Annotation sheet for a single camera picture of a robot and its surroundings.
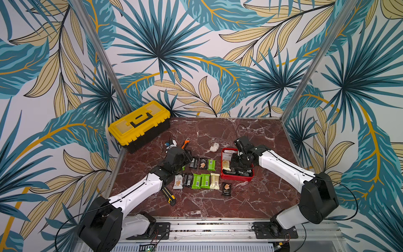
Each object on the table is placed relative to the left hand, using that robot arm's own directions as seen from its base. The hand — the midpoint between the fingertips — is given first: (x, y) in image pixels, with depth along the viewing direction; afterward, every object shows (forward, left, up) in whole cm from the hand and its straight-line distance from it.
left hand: (188, 154), depth 84 cm
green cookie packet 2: (-10, -9, -13) cm, 19 cm away
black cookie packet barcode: (+2, -2, -13) cm, 13 cm away
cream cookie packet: (-11, -15, -13) cm, 23 cm away
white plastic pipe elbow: (+12, -16, -11) cm, 23 cm away
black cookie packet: (-9, 0, -13) cm, 16 cm away
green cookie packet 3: (+1, -13, -13) cm, 19 cm away
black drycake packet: (-14, -21, -13) cm, 28 cm away
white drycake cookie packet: (-10, +6, -13) cm, 18 cm away
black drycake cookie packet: (+1, -8, -13) cm, 15 cm away
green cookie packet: (-10, -4, -13) cm, 17 cm away
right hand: (-3, -24, -5) cm, 25 cm away
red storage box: (-5, -31, -12) cm, 33 cm away
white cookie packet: (+6, -23, -9) cm, 25 cm away
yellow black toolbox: (+14, +32, +3) cm, 35 cm away
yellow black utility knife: (-19, +8, -13) cm, 25 cm away
